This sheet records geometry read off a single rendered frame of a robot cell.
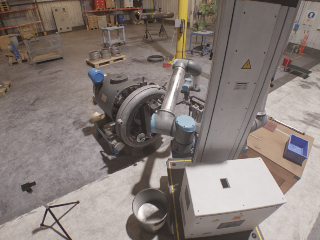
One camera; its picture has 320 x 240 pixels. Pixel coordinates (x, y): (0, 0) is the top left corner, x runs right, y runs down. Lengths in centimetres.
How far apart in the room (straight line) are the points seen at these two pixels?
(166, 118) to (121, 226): 115
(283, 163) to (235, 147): 82
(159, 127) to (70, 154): 164
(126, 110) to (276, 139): 172
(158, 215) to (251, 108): 122
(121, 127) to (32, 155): 165
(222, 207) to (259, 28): 90
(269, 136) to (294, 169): 47
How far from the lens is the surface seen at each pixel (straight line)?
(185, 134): 117
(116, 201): 192
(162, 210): 169
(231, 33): 82
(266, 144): 205
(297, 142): 224
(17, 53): 886
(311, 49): 1157
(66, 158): 252
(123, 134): 166
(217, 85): 88
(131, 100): 155
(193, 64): 151
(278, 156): 200
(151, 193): 159
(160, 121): 120
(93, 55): 567
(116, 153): 229
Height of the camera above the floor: 170
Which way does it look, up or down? 38 degrees down
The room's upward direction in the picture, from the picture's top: straight up
